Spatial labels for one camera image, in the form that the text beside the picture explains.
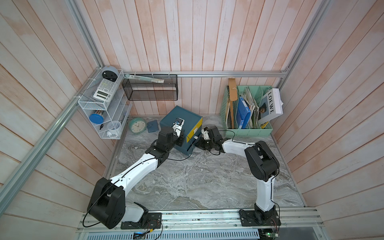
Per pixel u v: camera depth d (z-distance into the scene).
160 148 0.62
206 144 0.86
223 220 0.75
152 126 1.12
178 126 0.69
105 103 0.69
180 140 0.72
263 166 0.53
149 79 0.90
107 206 0.41
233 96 0.85
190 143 0.95
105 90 0.78
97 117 0.76
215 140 0.80
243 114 0.98
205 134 0.91
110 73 0.81
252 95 1.03
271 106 0.90
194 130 0.86
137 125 1.04
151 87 1.04
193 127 0.85
